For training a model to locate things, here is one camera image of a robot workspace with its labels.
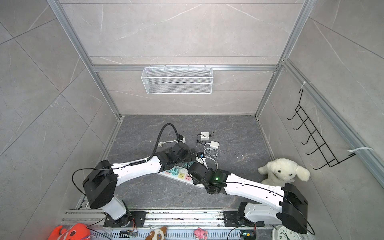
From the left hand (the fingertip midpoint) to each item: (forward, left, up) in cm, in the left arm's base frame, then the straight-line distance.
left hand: (192, 150), depth 85 cm
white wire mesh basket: (+45, +9, +18) cm, 49 cm away
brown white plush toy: (-38, +17, -9) cm, 43 cm away
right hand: (-12, -2, -2) cm, 12 cm away
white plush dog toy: (-17, -43, +6) cm, 46 cm away
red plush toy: (-36, +51, -4) cm, 63 cm away
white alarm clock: (-40, -40, -8) cm, 57 cm away
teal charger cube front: (-11, +10, -5) cm, 16 cm away
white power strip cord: (+12, +22, -11) cm, 27 cm away
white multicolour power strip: (-10, +7, -9) cm, 16 cm away
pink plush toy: (-39, -3, -9) cm, 40 cm away
